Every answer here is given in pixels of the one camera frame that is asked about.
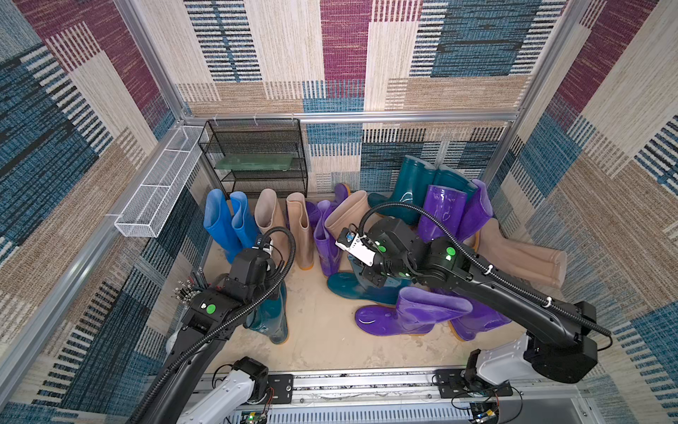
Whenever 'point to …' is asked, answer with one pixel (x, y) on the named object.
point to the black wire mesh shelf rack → (258, 137)
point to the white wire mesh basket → (143, 215)
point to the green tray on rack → (270, 163)
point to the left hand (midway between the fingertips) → (270, 271)
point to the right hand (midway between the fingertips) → (364, 260)
